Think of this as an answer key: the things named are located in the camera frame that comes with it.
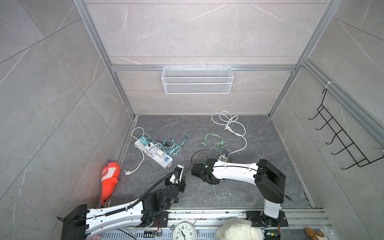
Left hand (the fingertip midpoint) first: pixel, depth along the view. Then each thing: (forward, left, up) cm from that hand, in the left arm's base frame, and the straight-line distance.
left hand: (182, 168), depth 77 cm
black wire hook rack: (-4, -74, +20) cm, 77 cm away
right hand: (+5, -21, -6) cm, 23 cm away
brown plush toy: (-31, -62, -11) cm, 70 cm away
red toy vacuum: (0, +41, -8) cm, 42 cm away
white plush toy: (-28, -22, +8) cm, 36 cm away
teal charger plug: (+23, +26, -6) cm, 35 cm away
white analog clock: (-26, -1, -9) cm, 28 cm away
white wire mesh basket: (+56, -10, +17) cm, 59 cm away
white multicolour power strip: (+14, +19, -9) cm, 25 cm away
